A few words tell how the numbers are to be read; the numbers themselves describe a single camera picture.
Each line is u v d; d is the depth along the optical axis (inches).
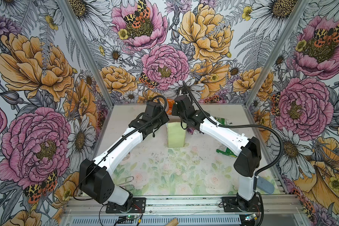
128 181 32.6
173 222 26.6
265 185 31.0
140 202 29.8
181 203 30.0
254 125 19.4
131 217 28.1
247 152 18.1
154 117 22.5
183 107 24.4
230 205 27.1
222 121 41.1
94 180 16.0
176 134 32.7
